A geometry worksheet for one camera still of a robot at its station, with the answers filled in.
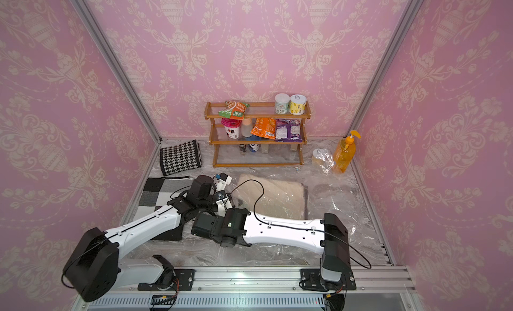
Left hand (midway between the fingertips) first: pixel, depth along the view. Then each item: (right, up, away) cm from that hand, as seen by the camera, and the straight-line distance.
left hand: (242, 204), depth 79 cm
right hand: (-4, -5, -8) cm, 10 cm away
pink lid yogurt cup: (-6, +33, +15) cm, 37 cm away
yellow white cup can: (+23, +42, +8) cm, 49 cm away
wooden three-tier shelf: (+3, +22, +33) cm, 40 cm away
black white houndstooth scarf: (-36, +19, +27) cm, 49 cm away
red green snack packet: (-5, +40, +8) cm, 41 cm away
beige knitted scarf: (+11, +2, +2) cm, 12 cm away
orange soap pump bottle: (+48, +21, +17) cm, 55 cm away
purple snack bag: (+21, +32, +20) cm, 43 cm away
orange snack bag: (+9, +34, +21) cm, 41 cm away
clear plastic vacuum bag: (+49, +1, +17) cm, 52 cm away
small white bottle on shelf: (+1, +34, +20) cm, 39 cm away
